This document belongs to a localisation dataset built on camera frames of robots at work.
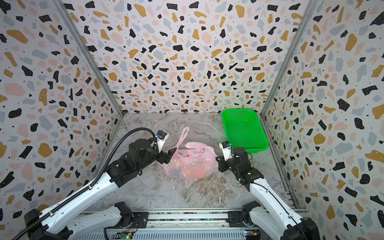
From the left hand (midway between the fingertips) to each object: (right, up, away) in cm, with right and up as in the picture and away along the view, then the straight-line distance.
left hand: (169, 141), depth 71 cm
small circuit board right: (+40, -45, 0) cm, 60 cm away
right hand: (+23, -8, +9) cm, 26 cm away
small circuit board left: (-21, -44, -1) cm, 49 cm away
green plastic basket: (+48, +6, +43) cm, 65 cm away
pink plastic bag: (+13, -11, +8) cm, 19 cm away
